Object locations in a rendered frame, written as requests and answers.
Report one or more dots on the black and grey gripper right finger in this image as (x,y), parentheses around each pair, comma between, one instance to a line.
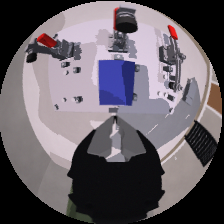
(134,143)

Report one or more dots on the blue plate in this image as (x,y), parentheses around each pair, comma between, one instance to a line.
(116,82)

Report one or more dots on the toggle clamp with red handle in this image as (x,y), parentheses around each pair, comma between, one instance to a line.
(65,51)
(167,54)

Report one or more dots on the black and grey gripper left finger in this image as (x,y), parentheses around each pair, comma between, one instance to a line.
(96,144)

